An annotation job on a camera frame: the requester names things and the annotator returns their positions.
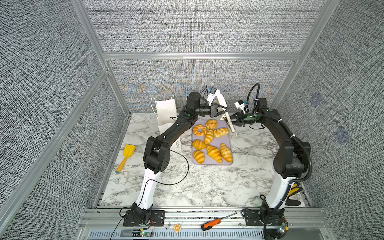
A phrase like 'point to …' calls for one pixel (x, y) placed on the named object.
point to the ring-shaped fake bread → (203, 132)
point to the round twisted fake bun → (211, 124)
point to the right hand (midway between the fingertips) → (227, 120)
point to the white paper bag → (167, 114)
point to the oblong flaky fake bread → (220, 132)
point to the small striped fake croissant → (209, 136)
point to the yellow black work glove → (294, 189)
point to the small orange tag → (177, 228)
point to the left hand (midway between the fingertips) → (227, 110)
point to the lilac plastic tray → (211, 142)
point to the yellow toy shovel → (128, 151)
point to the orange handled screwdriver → (208, 224)
